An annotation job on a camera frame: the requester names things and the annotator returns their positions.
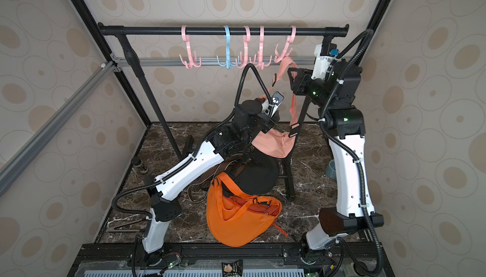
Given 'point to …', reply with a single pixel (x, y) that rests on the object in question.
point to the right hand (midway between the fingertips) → (302, 68)
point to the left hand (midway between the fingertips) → (275, 101)
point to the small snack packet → (232, 269)
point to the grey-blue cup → (330, 169)
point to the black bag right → (258, 174)
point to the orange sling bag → (236, 220)
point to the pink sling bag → (281, 141)
